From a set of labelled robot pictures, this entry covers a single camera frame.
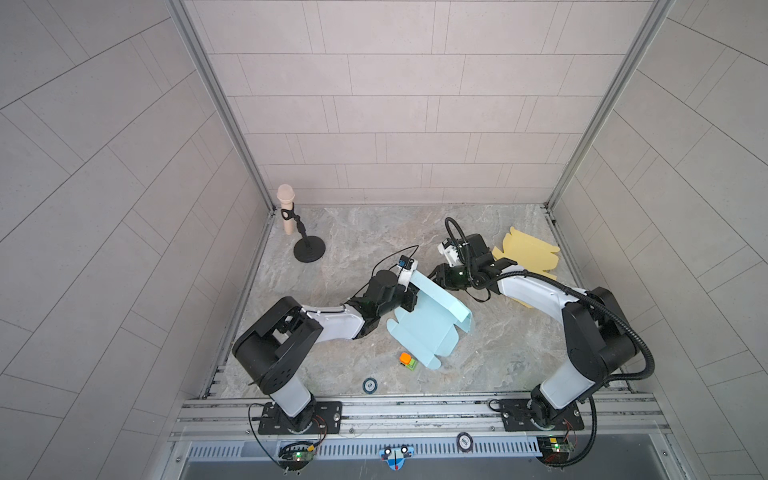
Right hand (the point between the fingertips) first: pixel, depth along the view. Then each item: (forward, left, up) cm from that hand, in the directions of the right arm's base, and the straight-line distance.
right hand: (426, 282), depth 86 cm
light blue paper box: (-13, 0, -3) cm, 13 cm away
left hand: (0, -1, 0) cm, 1 cm away
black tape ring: (-24, +16, -8) cm, 30 cm away
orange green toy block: (-19, +7, -7) cm, 22 cm away
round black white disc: (-38, -4, -9) cm, 39 cm away
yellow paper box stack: (+14, -38, -9) cm, 41 cm away
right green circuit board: (-40, -25, -10) cm, 48 cm away
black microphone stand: (+20, +38, -6) cm, 44 cm away
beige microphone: (+20, +39, +19) cm, 47 cm away
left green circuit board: (-38, +33, -7) cm, 51 cm away
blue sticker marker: (-39, +11, -8) cm, 41 cm away
